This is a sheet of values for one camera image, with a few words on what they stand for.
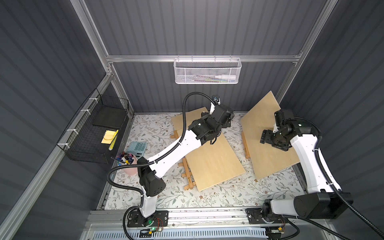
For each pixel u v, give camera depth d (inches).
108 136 29.2
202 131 19.3
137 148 38.7
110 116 31.2
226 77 36.7
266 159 31.7
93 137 28.4
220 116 21.0
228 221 28.8
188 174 33.1
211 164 34.7
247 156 36.1
